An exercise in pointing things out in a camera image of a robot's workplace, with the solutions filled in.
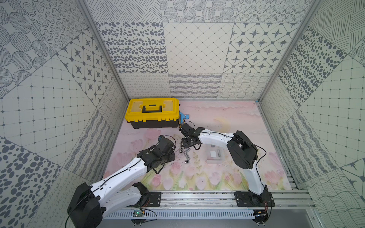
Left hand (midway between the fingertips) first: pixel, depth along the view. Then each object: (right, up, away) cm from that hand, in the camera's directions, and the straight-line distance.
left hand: (173, 151), depth 81 cm
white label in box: (+25, -4, +10) cm, 27 cm away
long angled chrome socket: (+6, -3, +10) cm, 12 cm away
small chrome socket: (+8, -8, +5) cm, 12 cm away
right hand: (+9, +2, +15) cm, 17 cm away
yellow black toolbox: (-14, +22, +10) cm, 28 cm away
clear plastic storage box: (+22, -8, +9) cm, 25 cm away
